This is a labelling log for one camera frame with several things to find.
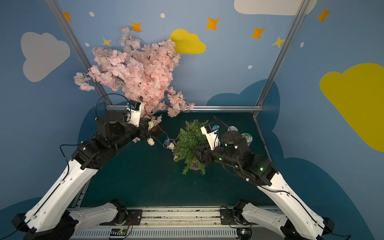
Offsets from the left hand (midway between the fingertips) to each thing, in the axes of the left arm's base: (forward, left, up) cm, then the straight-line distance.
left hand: (150, 116), depth 63 cm
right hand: (-11, -21, -5) cm, 24 cm away
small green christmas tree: (-2, -18, -11) cm, 21 cm away
